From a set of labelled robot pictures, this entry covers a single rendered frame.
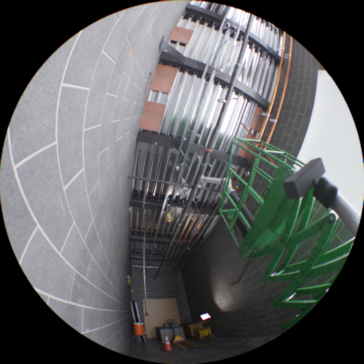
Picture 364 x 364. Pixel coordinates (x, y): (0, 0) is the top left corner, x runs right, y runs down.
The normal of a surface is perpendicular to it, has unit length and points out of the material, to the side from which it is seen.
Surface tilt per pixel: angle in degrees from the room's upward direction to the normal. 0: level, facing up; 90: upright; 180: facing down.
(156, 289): 90
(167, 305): 90
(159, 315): 90
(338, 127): 90
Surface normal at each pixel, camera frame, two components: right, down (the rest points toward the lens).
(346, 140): -0.94, -0.16
